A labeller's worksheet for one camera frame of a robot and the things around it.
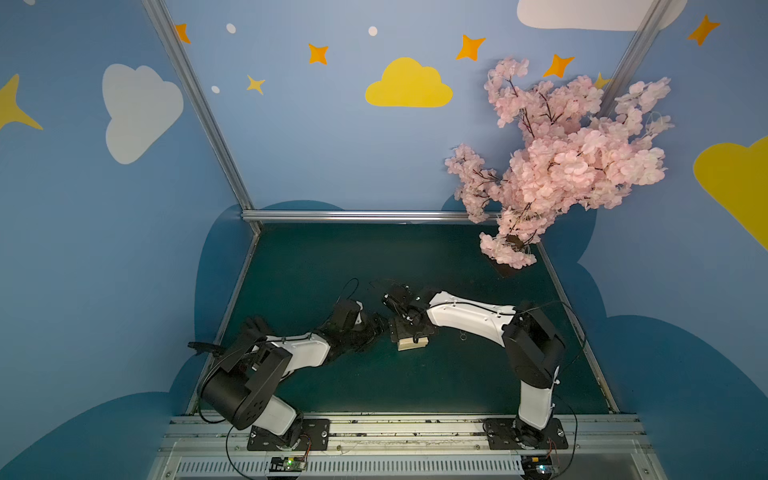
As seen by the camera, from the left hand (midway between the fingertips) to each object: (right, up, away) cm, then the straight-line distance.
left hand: (393, 332), depth 88 cm
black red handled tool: (-46, +1, -19) cm, 49 cm away
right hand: (+5, 0, +2) cm, 6 cm away
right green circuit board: (+35, -28, -17) cm, 48 cm away
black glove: (-43, 0, +4) cm, 43 cm away
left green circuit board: (-26, -27, -18) cm, 41 cm away
